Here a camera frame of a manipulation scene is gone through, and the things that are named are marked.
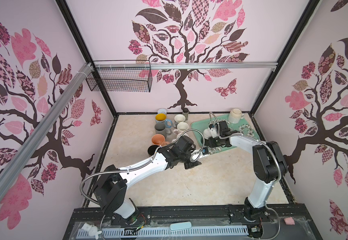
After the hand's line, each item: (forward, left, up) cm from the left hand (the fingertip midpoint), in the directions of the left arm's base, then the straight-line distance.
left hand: (197, 160), depth 79 cm
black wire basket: (+72, +59, +3) cm, 93 cm away
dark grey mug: (+26, +22, -6) cm, 35 cm away
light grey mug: (+37, +9, -6) cm, 38 cm away
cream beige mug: (+39, -33, -7) cm, 52 cm away
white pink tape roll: (+46, +23, -8) cm, 52 cm away
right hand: (+19, -12, -9) cm, 24 cm away
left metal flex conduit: (-6, +4, +13) cm, 15 cm away
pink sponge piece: (-27, -44, -11) cm, 53 cm away
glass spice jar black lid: (+42, +4, -5) cm, 43 cm away
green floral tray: (+34, -40, -13) cm, 54 cm away
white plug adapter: (-31, +50, -11) cm, 60 cm away
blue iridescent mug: (+37, +23, -6) cm, 43 cm away
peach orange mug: (+19, +23, -8) cm, 31 cm away
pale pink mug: (+29, +8, -7) cm, 31 cm away
